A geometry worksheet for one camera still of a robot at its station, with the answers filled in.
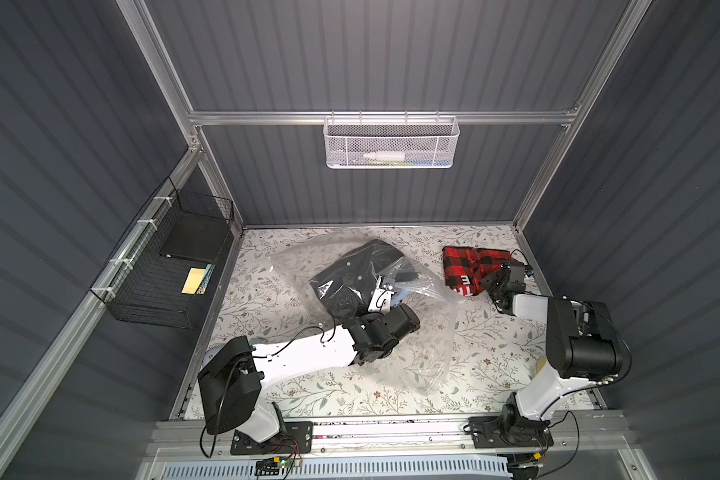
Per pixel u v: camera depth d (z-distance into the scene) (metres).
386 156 0.93
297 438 0.74
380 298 0.66
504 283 0.77
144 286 0.69
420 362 0.86
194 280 0.73
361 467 0.70
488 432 0.74
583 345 0.48
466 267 1.05
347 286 0.87
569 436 0.73
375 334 0.59
